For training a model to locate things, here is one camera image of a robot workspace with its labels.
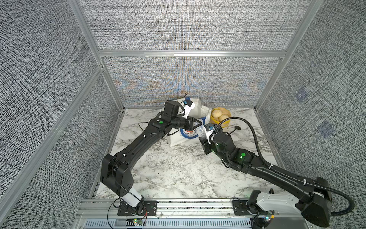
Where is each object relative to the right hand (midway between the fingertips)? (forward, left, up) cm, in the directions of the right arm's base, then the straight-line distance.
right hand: (203, 133), depth 74 cm
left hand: (+4, 0, +4) cm, 6 cm away
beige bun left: (+30, -15, -19) cm, 39 cm away
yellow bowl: (+23, -21, -21) cm, 37 cm away
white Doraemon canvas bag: (+7, +11, -14) cm, 19 cm away
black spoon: (+21, -29, -24) cm, 43 cm away
